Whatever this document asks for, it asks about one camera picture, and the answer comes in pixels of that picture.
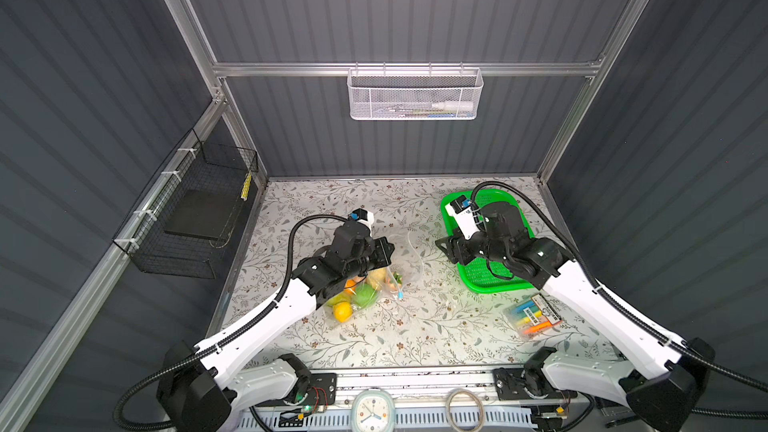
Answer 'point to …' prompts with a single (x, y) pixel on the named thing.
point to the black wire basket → (183, 230)
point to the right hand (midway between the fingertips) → (448, 238)
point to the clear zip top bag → (406, 259)
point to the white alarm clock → (373, 410)
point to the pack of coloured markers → (532, 316)
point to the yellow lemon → (342, 311)
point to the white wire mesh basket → (415, 93)
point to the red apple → (398, 277)
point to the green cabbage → (365, 295)
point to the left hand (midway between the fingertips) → (397, 246)
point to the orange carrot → (350, 286)
